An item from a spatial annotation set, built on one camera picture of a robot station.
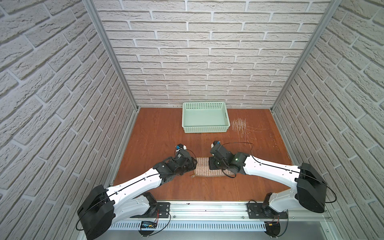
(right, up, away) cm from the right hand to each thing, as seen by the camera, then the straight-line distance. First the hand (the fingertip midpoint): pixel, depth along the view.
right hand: (205, 166), depth 80 cm
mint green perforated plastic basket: (+2, +28, +34) cm, 44 cm away
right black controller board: (+32, -27, -10) cm, 43 cm away
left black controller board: (-29, -26, -9) cm, 40 cm away
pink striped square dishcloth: (-2, -4, +7) cm, 9 cm away
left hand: (-5, +4, +1) cm, 7 cm away
